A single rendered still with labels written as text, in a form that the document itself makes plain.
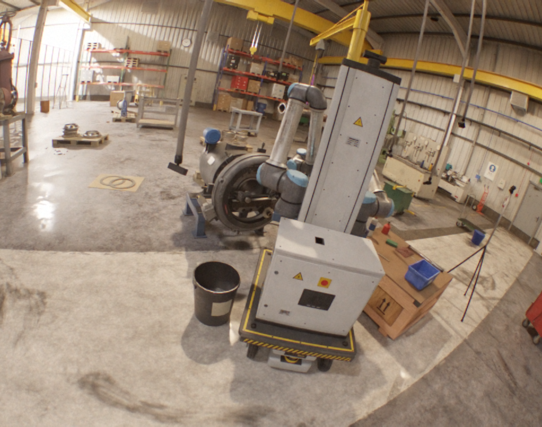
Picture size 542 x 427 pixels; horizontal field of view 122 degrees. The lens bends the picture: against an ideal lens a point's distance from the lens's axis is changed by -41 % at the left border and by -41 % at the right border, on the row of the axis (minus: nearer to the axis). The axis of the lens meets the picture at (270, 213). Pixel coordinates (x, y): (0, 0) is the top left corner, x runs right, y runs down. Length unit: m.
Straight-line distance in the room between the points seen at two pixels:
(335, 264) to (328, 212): 0.44
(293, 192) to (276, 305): 0.69
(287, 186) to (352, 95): 0.68
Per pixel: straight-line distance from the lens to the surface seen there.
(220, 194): 2.10
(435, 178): 7.97
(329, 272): 1.23
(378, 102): 1.47
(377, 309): 2.25
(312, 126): 1.73
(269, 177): 1.66
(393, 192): 5.06
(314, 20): 14.96
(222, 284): 1.88
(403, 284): 2.07
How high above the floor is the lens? 1.45
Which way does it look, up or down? 25 degrees down
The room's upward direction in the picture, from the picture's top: 14 degrees clockwise
